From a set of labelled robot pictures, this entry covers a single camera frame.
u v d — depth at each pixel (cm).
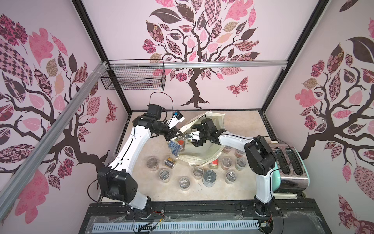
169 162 86
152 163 85
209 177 78
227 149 91
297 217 73
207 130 76
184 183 78
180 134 75
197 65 94
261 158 52
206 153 88
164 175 80
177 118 67
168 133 67
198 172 81
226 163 85
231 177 79
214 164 85
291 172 67
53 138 52
